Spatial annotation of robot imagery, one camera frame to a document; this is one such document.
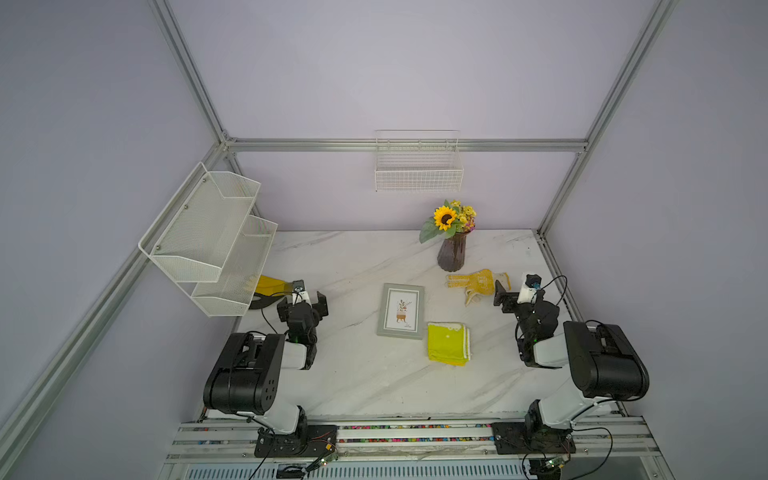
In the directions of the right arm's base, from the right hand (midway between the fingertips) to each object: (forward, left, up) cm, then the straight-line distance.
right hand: (512, 284), depth 93 cm
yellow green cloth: (-16, +21, -7) cm, 27 cm away
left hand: (-2, +67, -3) cm, 67 cm away
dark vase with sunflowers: (+12, +19, +16) cm, 28 cm away
